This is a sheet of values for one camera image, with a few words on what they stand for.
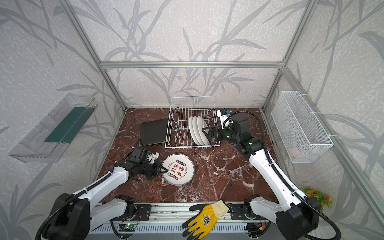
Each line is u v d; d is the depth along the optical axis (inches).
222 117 25.7
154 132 44.1
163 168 32.0
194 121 35.3
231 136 23.9
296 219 16.0
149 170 28.6
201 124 36.0
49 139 24.9
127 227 28.1
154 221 28.4
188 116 44.0
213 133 25.2
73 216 15.6
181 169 33.7
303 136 23.9
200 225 27.3
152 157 29.0
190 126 34.3
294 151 28.5
